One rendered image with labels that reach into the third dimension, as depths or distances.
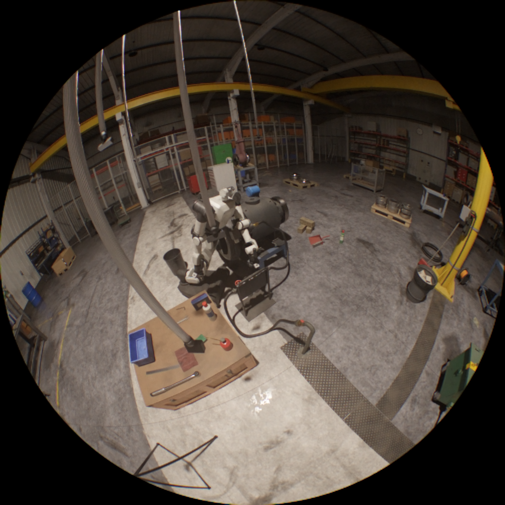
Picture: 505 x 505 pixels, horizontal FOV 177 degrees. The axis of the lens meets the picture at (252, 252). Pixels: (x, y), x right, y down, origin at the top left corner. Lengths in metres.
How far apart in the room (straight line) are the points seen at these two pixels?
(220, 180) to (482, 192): 6.51
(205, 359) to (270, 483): 1.37
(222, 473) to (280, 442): 0.62
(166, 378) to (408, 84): 12.96
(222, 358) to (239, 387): 0.50
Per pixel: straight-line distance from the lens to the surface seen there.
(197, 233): 1.38
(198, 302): 1.48
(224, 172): 5.88
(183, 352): 1.41
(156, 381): 1.49
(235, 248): 1.92
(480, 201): 3.04
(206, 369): 1.30
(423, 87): 11.82
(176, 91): 9.71
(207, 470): 1.94
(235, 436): 1.73
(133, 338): 1.73
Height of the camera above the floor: 1.66
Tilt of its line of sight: 37 degrees down
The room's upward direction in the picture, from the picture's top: 9 degrees counter-clockwise
